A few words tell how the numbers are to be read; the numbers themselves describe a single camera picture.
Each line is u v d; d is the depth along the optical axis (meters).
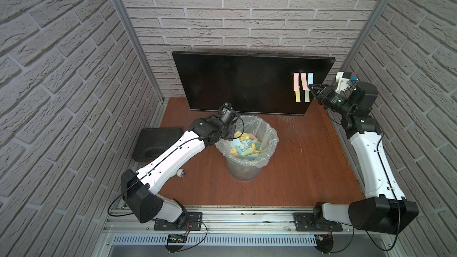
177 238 0.71
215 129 0.51
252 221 0.76
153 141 0.91
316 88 0.66
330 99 0.60
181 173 0.83
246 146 0.83
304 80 0.68
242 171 0.75
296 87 0.68
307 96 0.76
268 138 0.73
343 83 0.62
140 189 0.39
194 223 0.75
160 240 0.70
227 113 0.56
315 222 0.68
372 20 0.81
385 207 0.38
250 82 1.02
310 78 0.68
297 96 0.74
